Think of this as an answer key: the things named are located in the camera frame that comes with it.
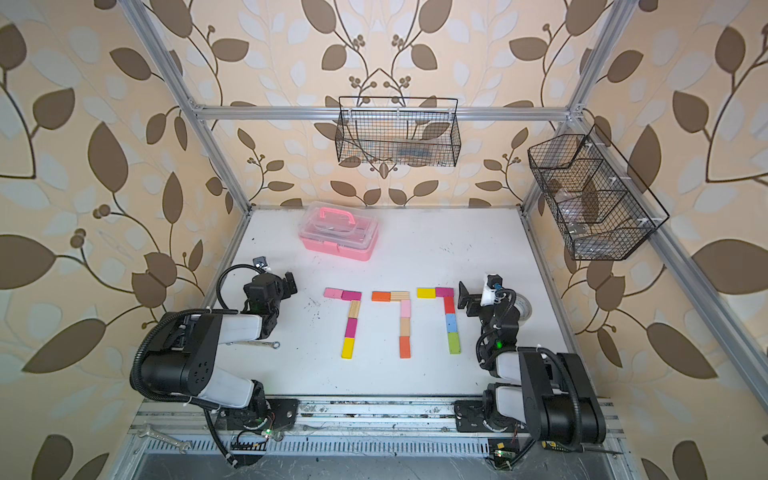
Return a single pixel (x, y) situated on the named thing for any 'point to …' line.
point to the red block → (449, 305)
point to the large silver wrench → (147, 430)
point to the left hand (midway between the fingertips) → (267, 275)
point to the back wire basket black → (401, 131)
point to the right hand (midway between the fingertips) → (478, 283)
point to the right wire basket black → (603, 209)
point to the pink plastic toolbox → (338, 231)
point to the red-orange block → (405, 347)
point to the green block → (454, 343)
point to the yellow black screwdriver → (548, 444)
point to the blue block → (451, 322)
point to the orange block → (381, 296)
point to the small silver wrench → (274, 344)
